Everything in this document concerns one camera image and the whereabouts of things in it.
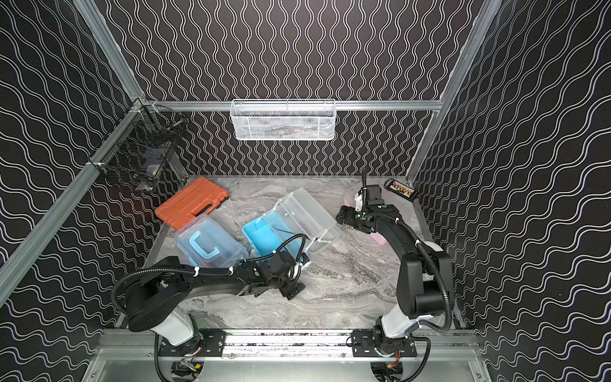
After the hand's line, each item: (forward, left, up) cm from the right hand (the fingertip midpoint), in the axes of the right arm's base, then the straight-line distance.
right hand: (346, 219), depth 91 cm
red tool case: (+15, +62, -5) cm, 64 cm away
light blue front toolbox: (-12, +52, +1) cm, 53 cm away
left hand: (-20, +18, -8) cm, 28 cm away
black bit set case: (+25, -29, -9) cm, 39 cm away
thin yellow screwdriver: (-3, +24, -4) cm, 24 cm away
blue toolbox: (+3, +19, -1) cm, 19 cm away
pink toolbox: (+12, -3, -2) cm, 12 cm away
